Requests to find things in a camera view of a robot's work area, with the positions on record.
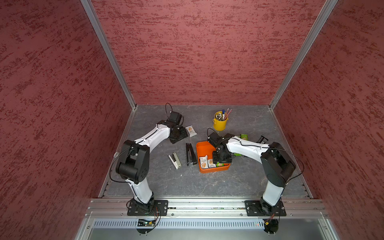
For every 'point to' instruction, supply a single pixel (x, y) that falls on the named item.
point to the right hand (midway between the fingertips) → (219, 164)
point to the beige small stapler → (175, 161)
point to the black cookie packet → (262, 140)
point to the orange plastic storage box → (205, 148)
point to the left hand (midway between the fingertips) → (183, 139)
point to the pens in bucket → (223, 115)
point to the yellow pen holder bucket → (220, 121)
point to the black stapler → (191, 157)
